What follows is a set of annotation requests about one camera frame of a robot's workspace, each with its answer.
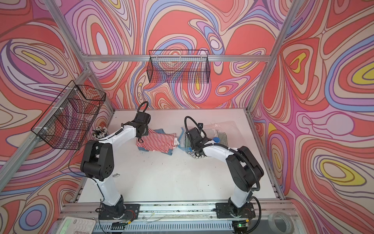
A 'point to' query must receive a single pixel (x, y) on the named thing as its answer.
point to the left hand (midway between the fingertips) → (142, 130)
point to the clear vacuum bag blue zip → (226, 133)
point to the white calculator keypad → (74, 225)
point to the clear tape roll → (289, 222)
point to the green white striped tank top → (217, 135)
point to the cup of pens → (100, 132)
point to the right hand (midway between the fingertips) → (200, 142)
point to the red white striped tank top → (166, 143)
